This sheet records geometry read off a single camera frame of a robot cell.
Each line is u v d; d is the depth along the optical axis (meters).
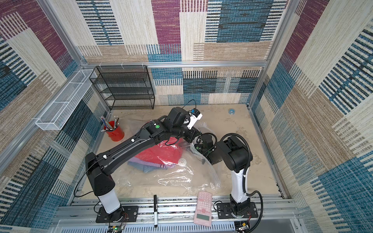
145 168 0.86
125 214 0.73
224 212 0.73
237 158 0.53
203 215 0.72
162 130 0.52
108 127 0.97
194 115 0.64
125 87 1.09
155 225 0.70
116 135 0.97
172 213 0.75
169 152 0.89
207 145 0.79
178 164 0.88
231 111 1.18
